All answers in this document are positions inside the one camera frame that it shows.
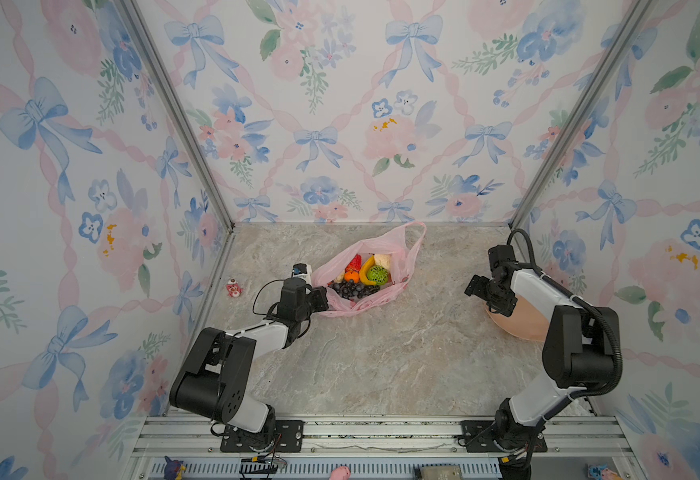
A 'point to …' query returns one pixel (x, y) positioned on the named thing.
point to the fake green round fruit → (379, 274)
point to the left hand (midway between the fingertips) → (328, 286)
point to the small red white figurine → (233, 288)
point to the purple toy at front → (171, 469)
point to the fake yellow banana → (365, 268)
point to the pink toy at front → (340, 473)
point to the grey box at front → (440, 472)
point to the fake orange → (354, 276)
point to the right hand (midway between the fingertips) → (482, 297)
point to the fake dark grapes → (353, 290)
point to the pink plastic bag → (402, 243)
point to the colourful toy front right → (601, 472)
